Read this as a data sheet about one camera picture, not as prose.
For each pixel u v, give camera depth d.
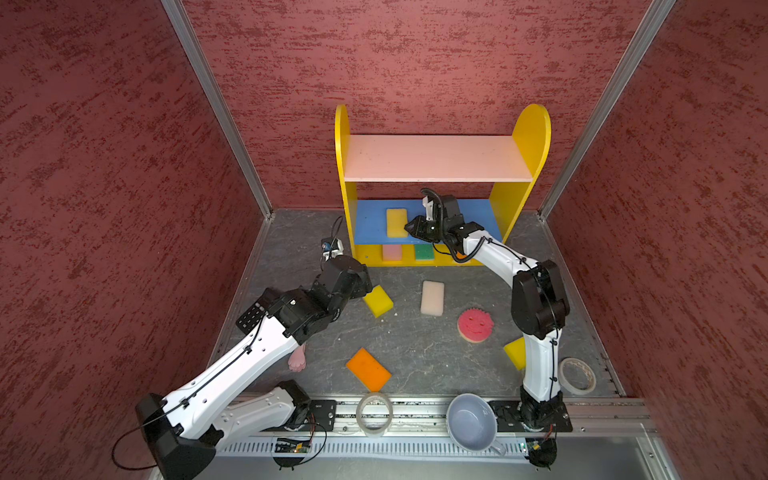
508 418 0.73
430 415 0.76
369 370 0.81
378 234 0.94
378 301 0.94
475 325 0.87
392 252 1.03
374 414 0.76
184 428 0.37
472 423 0.73
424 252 1.03
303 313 0.48
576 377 0.81
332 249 0.62
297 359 0.81
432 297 0.95
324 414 0.74
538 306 0.54
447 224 0.75
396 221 0.95
